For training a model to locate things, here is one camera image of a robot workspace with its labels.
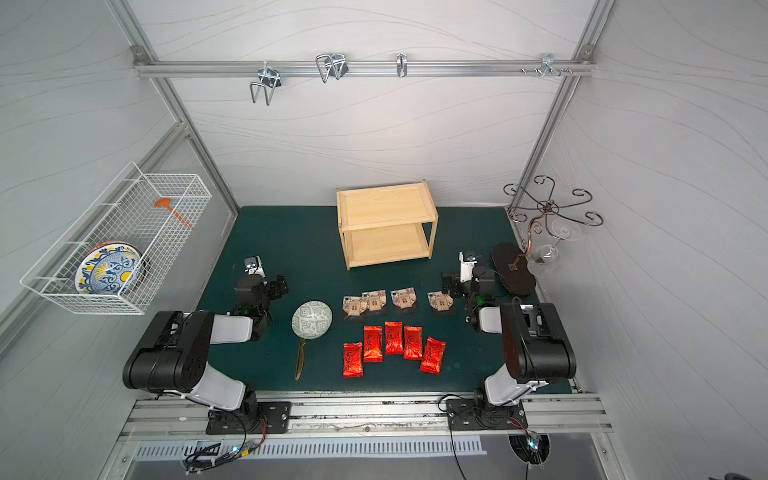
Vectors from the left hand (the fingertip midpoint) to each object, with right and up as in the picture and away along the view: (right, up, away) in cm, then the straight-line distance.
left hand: (267, 275), depth 94 cm
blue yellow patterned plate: (-19, +6, -32) cm, 38 cm away
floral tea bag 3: (+44, -7, +2) cm, 44 cm away
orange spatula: (-21, +22, -15) cm, 33 cm away
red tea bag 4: (+46, -18, -10) cm, 50 cm away
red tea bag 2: (+35, -18, -10) cm, 40 cm away
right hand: (+62, +2, +2) cm, 62 cm away
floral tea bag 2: (+35, -8, +2) cm, 36 cm away
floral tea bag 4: (+55, -8, +2) cm, 56 cm away
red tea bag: (+29, -22, -14) cm, 39 cm away
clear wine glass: (+82, +14, -23) cm, 86 cm away
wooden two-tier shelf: (+38, +16, -5) cm, 42 cm away
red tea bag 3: (+41, -17, -10) cm, 45 cm away
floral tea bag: (+27, -9, -1) cm, 29 cm away
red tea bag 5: (+52, -21, -12) cm, 57 cm away
